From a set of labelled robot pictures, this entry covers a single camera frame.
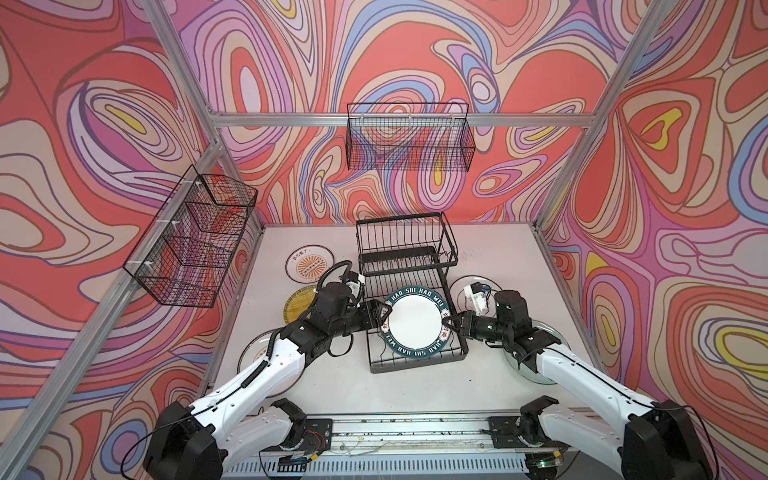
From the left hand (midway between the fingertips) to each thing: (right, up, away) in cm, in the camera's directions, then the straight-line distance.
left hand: (389, 309), depth 76 cm
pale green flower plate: (+50, -9, +12) cm, 52 cm away
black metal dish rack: (+5, +15, +32) cm, 35 cm away
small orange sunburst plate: (-30, +11, +31) cm, 45 cm away
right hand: (+15, -5, +4) cm, 17 cm away
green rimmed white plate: (+7, -5, +3) cm, 9 cm away
